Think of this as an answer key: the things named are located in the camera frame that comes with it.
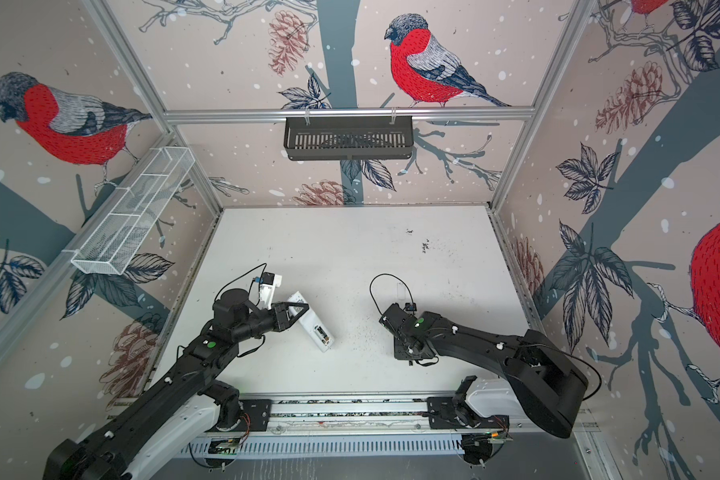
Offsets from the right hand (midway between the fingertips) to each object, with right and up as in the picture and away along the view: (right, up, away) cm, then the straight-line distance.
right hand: (403, 354), depth 84 cm
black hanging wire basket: (-17, +69, +23) cm, 75 cm away
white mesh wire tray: (-72, +34, -12) cm, 80 cm away
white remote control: (-23, +8, -6) cm, 25 cm away
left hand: (-26, +15, -9) cm, 32 cm away
